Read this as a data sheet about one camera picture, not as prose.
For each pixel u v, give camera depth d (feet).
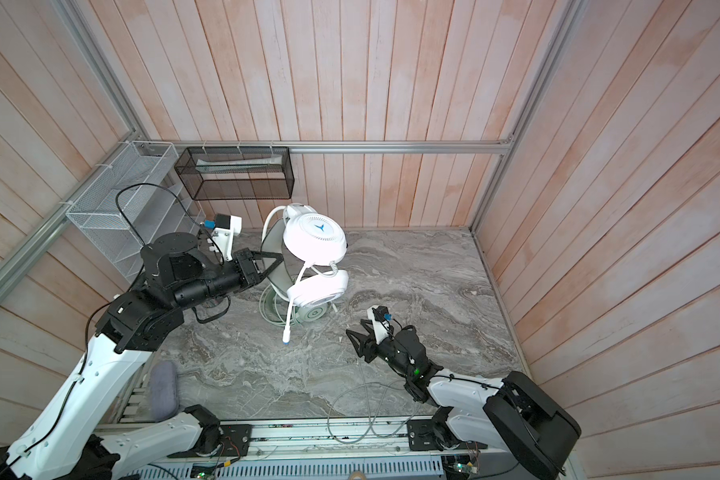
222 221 1.75
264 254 1.84
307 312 2.93
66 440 1.19
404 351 2.00
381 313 2.30
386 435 2.51
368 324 2.68
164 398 2.56
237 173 3.43
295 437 2.48
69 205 2.17
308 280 1.34
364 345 2.35
